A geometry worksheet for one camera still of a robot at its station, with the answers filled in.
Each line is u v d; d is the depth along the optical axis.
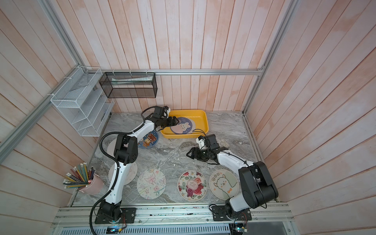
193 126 1.11
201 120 1.14
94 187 0.76
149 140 1.04
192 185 0.84
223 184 0.84
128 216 0.73
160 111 0.87
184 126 1.11
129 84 1.05
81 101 0.71
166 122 0.95
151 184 0.84
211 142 0.72
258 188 0.44
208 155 0.70
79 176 0.76
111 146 1.04
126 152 0.64
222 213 0.73
